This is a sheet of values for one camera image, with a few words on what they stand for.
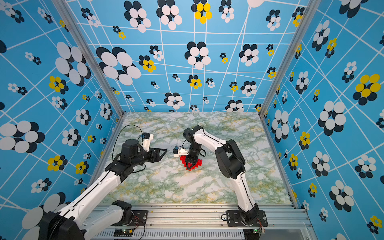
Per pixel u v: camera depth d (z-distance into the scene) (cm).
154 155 70
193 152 80
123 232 72
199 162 83
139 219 73
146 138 71
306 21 72
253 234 69
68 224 40
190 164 83
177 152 81
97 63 91
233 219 72
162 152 75
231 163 55
